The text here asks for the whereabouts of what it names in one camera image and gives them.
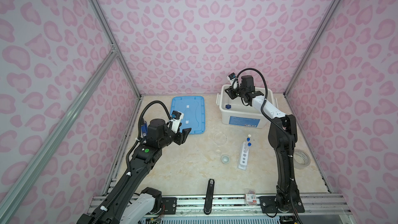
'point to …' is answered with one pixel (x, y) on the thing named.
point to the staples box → (251, 198)
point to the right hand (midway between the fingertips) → (230, 85)
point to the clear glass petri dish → (220, 138)
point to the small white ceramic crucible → (225, 159)
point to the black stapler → (208, 202)
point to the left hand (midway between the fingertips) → (185, 124)
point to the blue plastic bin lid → (193, 108)
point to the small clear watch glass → (217, 152)
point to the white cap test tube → (249, 135)
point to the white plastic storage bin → (233, 113)
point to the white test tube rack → (244, 158)
